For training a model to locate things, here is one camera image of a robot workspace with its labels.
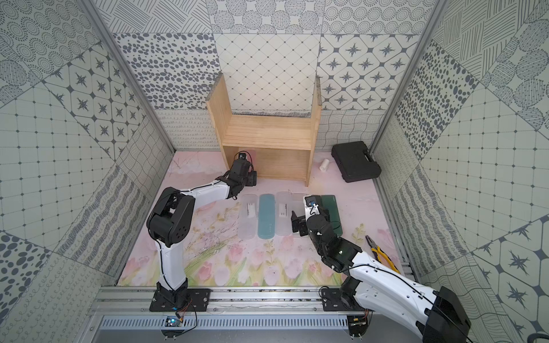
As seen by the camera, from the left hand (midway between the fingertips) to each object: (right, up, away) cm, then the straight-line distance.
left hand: (247, 170), depth 101 cm
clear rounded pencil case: (+17, -20, -5) cm, 27 cm away
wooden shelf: (+16, +10, -15) cm, 24 cm away
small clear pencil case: (+1, -21, -5) cm, 22 cm away
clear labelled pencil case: (+25, -16, -2) cm, 30 cm away
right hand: (+26, -15, -21) cm, 37 cm away
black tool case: (+56, +5, +13) cm, 58 cm away
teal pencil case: (+10, -25, -8) cm, 28 cm away
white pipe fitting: (+39, +2, +7) cm, 39 cm away
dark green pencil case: (+39, -15, -3) cm, 42 cm away
